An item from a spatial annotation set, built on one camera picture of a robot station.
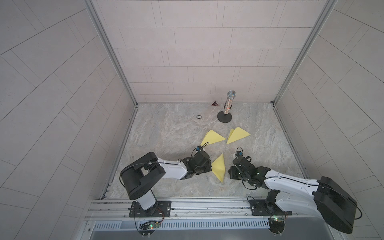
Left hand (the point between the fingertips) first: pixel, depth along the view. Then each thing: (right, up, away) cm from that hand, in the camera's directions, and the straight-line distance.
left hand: (213, 166), depth 87 cm
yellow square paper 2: (0, +16, +8) cm, 18 cm away
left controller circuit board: (-28, -19, -22) cm, 40 cm away
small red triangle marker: (+4, +39, +29) cm, 49 cm away
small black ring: (-9, +29, +21) cm, 37 cm away
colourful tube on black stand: (+11, +29, +21) cm, 37 cm away
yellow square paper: (+3, +1, -3) cm, 4 cm away
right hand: (+8, -3, -2) cm, 9 cm away
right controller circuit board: (+28, -21, -18) cm, 39 cm away
